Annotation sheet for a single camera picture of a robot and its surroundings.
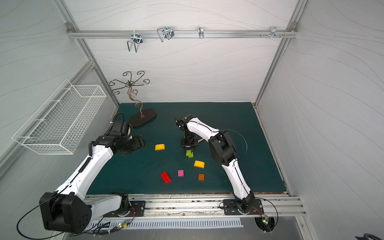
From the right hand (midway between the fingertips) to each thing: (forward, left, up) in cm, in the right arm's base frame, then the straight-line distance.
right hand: (188, 150), depth 92 cm
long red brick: (-17, +11, -1) cm, 20 cm away
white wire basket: (-5, +58, +31) cm, 66 cm away
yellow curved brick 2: (-7, -7, -2) cm, 11 cm away
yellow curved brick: (+3, +19, -1) cm, 19 cm away
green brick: (-2, -1, 0) cm, 2 cm away
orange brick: (-15, -9, -1) cm, 18 cm away
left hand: (-4, +26, +12) cm, 29 cm away
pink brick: (-14, +3, -1) cm, 14 cm away
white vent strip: (-37, +8, -3) cm, 38 cm away
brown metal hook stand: (+28, +35, 0) cm, 45 cm away
